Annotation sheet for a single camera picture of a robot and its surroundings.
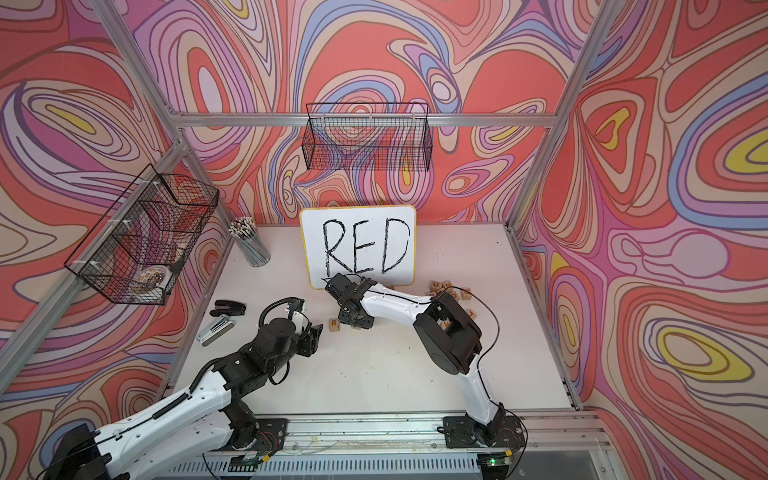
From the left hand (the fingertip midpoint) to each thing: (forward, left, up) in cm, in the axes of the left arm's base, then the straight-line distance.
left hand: (317, 325), depth 81 cm
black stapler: (+11, +30, -10) cm, 33 cm away
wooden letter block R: (+4, -3, -9) cm, 10 cm away
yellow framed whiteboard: (+24, -16, +8) cm, 30 cm away
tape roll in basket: (+4, +38, +16) cm, 41 cm away
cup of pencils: (+29, +26, +8) cm, 40 cm away
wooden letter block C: (+18, -35, -7) cm, 41 cm away
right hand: (+5, -9, -10) cm, 14 cm away
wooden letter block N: (+19, -40, -7) cm, 44 cm away
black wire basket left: (+11, +45, +18) cm, 50 cm away
